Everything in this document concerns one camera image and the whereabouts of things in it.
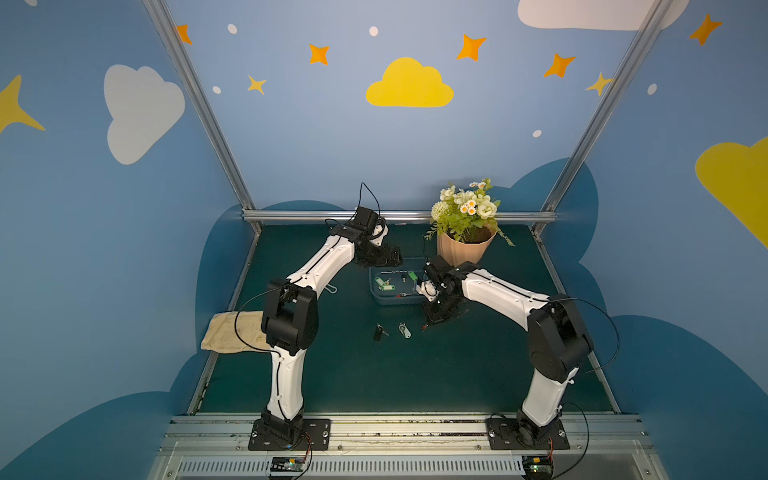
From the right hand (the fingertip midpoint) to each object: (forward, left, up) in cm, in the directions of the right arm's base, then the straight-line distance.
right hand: (431, 318), depth 90 cm
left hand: (+16, +14, +9) cm, 23 cm away
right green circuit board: (-35, -26, -8) cm, 44 cm away
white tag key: (-2, +8, -5) cm, 10 cm away
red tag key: (-2, +2, -3) cm, 4 cm away
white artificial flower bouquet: (+18, -5, +27) cm, 33 cm away
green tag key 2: (+19, +5, -5) cm, 21 cm away
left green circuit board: (-39, +36, -6) cm, 53 cm away
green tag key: (+14, +14, -6) cm, 21 cm away
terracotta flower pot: (+21, -9, +6) cm, 24 cm away
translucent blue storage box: (+15, +12, -6) cm, 20 cm away
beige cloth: (-8, +64, -4) cm, 65 cm away
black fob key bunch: (-2, +16, -5) cm, 17 cm away
